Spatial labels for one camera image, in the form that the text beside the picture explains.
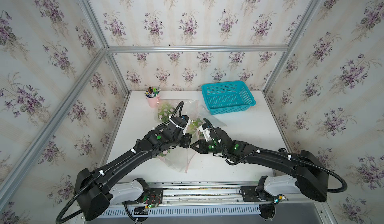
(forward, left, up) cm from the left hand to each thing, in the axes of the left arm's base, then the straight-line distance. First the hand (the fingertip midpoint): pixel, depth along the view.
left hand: (192, 139), depth 75 cm
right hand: (-3, -1, -2) cm, 4 cm away
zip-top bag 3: (-7, +7, -7) cm, 13 cm away
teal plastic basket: (+45, -29, -17) cm, 57 cm away
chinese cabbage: (+13, -2, -8) cm, 16 cm away
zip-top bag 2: (+22, -4, -11) cm, 25 cm away
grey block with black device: (-1, -54, -13) cm, 55 cm away
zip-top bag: (+32, +1, -14) cm, 35 cm away
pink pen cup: (+35, +28, -12) cm, 46 cm away
